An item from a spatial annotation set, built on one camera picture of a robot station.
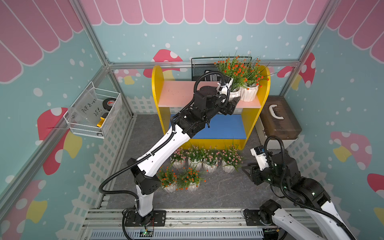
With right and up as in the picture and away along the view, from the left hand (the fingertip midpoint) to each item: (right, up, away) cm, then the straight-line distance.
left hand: (229, 94), depth 64 cm
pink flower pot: (-15, -29, +17) cm, 37 cm away
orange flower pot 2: (-17, -40, +9) cm, 44 cm away
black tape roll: (-62, -1, +16) cm, 64 cm away
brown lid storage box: (+35, -8, +26) cm, 44 cm away
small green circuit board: (-39, -65, +8) cm, 77 cm away
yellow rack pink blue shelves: (+8, -15, +26) cm, 31 cm away
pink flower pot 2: (-6, -31, +15) cm, 35 cm away
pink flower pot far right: (+4, -31, +15) cm, 34 cm away
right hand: (+8, -32, +3) cm, 33 cm away
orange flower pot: (-28, -40, +11) cm, 51 cm away
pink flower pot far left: (-24, -31, +18) cm, 43 cm away
